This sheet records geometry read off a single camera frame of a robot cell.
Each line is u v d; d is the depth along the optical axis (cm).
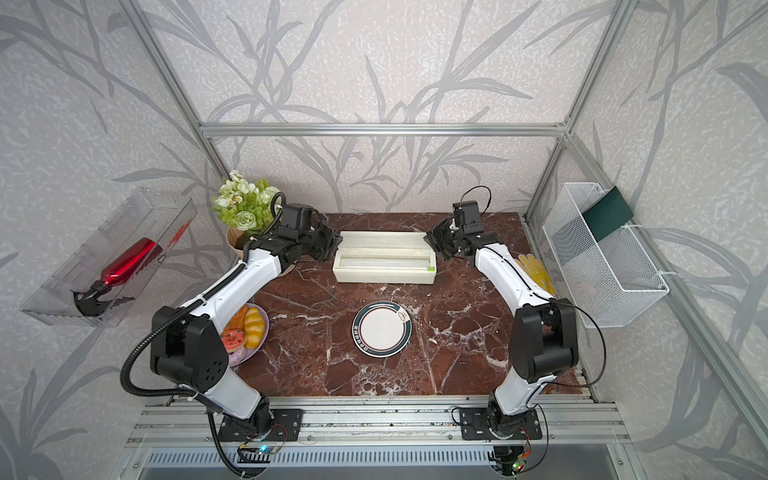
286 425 73
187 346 44
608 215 71
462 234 68
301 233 68
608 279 60
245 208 84
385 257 95
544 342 45
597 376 45
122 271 63
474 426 73
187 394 49
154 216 81
